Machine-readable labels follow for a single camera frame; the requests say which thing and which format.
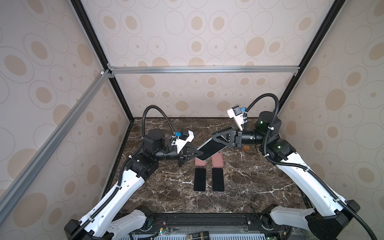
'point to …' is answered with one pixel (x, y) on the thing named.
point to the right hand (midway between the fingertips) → (213, 139)
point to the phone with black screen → (217, 177)
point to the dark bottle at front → (200, 235)
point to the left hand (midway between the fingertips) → (202, 152)
